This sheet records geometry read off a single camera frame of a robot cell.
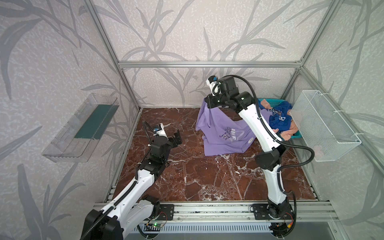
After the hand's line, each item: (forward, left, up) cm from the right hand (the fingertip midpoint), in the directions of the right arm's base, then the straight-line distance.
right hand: (206, 93), depth 77 cm
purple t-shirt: (-8, -11, -25) cm, 28 cm away
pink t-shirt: (-10, -49, -26) cm, 56 cm away
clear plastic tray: (-26, +57, -3) cm, 63 cm away
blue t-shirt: (+6, -51, -28) cm, 58 cm away
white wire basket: (-27, -50, -2) cm, 57 cm away
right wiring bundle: (-56, -37, -39) cm, 77 cm away
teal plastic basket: (+24, -53, -30) cm, 66 cm away
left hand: (-12, +17, -14) cm, 25 cm away
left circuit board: (-54, +26, -35) cm, 70 cm away
